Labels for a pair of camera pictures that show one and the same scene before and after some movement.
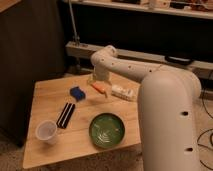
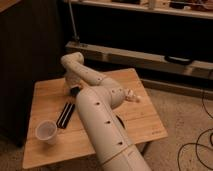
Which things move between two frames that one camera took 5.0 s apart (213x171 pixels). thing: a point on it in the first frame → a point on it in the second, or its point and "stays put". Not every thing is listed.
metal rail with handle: (202, 67) stays put
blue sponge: (78, 93) stays put
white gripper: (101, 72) → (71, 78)
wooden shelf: (194, 8) stays put
